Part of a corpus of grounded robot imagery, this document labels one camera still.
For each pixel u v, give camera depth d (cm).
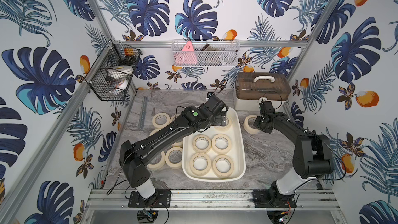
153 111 107
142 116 106
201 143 92
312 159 46
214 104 54
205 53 92
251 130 90
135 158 42
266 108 75
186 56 90
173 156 88
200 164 85
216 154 88
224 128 99
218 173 80
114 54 92
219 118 67
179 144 88
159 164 82
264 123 70
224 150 88
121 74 80
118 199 76
